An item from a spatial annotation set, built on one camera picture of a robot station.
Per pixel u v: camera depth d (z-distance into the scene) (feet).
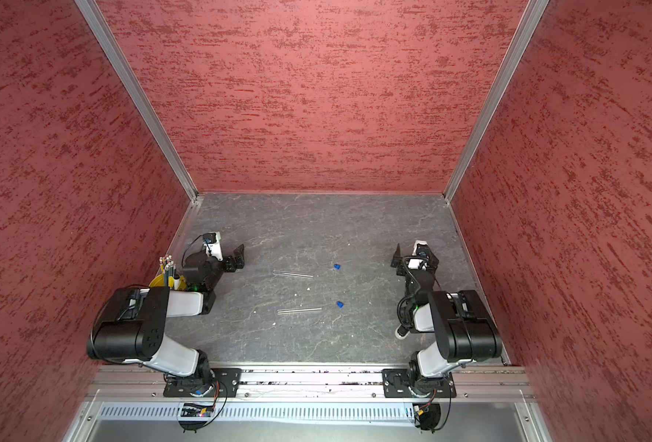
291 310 2.88
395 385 2.42
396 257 2.70
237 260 2.81
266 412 2.33
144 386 4.14
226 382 2.42
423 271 2.52
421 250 2.43
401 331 2.67
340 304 2.94
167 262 2.60
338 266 3.20
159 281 2.73
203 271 2.38
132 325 1.52
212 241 2.61
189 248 3.43
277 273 3.20
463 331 1.49
